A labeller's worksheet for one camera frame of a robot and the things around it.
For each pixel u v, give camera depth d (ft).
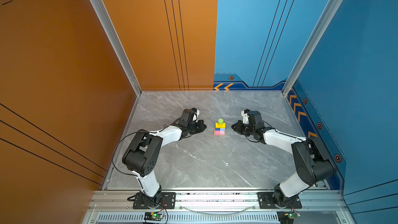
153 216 2.32
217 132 3.10
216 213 2.33
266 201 2.38
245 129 2.60
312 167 1.50
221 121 2.93
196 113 2.92
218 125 3.00
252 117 2.41
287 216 2.31
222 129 3.08
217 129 3.08
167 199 2.44
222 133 3.08
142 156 1.57
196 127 2.70
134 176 1.68
